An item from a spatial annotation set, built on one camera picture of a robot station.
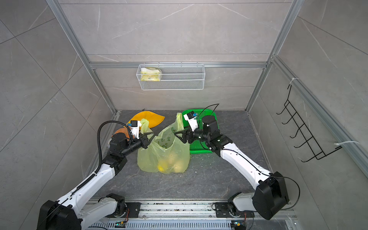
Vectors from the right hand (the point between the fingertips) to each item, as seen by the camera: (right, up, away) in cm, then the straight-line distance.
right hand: (180, 131), depth 73 cm
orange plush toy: (-42, -1, +27) cm, 50 cm away
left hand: (-13, 0, +1) cm, 13 cm away
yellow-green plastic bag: (-6, -11, -4) cm, 13 cm away
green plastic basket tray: (+9, -7, -6) cm, 13 cm away
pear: (-1, -21, +9) cm, 23 cm away
